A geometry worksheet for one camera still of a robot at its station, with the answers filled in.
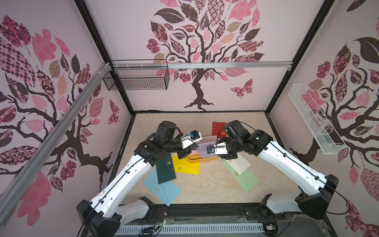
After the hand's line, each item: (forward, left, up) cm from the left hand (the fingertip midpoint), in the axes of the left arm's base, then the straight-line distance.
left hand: (193, 147), depth 68 cm
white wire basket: (+4, -67, -1) cm, 67 cm away
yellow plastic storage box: (+6, -2, -23) cm, 24 cm away
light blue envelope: (-12, +15, -28) cm, 34 cm away
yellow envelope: (+2, +6, -27) cm, 27 cm away
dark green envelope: (+1, +17, -26) cm, 31 cm away
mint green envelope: (-6, -32, -28) cm, 43 cm away
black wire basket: (+91, +55, -20) cm, 108 cm away
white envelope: (+3, -29, -26) cm, 39 cm away
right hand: (+2, -13, -5) cm, 14 cm away
